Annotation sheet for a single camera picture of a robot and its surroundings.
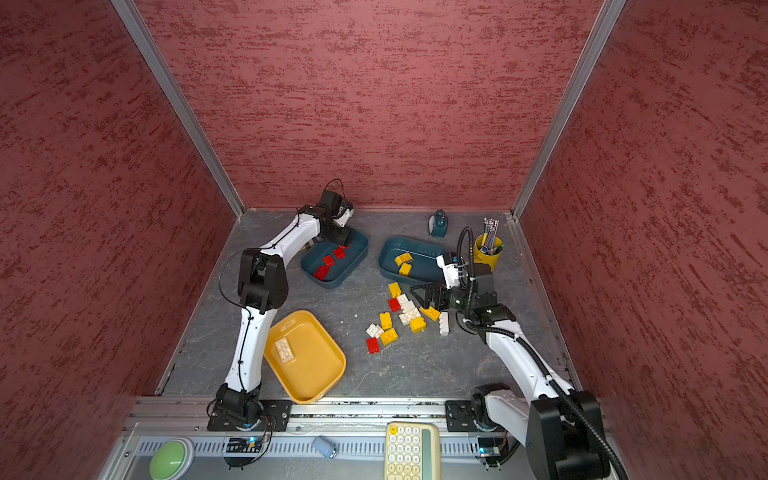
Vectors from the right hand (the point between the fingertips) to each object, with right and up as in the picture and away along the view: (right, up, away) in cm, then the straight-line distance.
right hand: (420, 293), depth 82 cm
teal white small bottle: (+9, +21, +25) cm, 34 cm away
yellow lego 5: (-10, -10, +8) cm, 16 cm away
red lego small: (-31, +8, +22) cm, 39 cm away
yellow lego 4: (0, -11, +7) cm, 13 cm away
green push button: (-59, -36, -14) cm, 70 cm away
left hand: (-26, +15, +24) cm, 38 cm away
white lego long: (-39, -17, +2) cm, 43 cm away
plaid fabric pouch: (-30, +13, -6) cm, 33 cm away
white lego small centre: (-13, -12, +6) cm, 19 cm away
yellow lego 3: (+5, -8, +11) cm, 14 cm away
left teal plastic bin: (-36, +10, +23) cm, 44 cm away
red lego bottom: (-14, -17, +5) cm, 22 cm away
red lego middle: (-7, -6, +13) cm, 16 cm away
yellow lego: (-3, +8, +24) cm, 25 cm away
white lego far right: (+8, -11, +7) cm, 15 cm away
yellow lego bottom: (-9, -14, +6) cm, 18 cm away
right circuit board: (+16, -36, -10) cm, 40 cm away
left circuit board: (-44, -36, -10) cm, 58 cm away
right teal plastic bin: (-1, +7, +22) cm, 24 cm away
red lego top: (-27, +10, +25) cm, 38 cm away
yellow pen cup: (+22, +9, +13) cm, 27 cm away
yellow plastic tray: (-33, -18, +2) cm, 38 cm away
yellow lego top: (-7, -2, +13) cm, 15 cm away
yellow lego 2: (-4, +5, +19) cm, 20 cm away
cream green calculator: (-3, -35, -13) cm, 37 cm away
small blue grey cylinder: (-24, -34, -13) cm, 43 cm away
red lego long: (-32, +4, +19) cm, 38 cm away
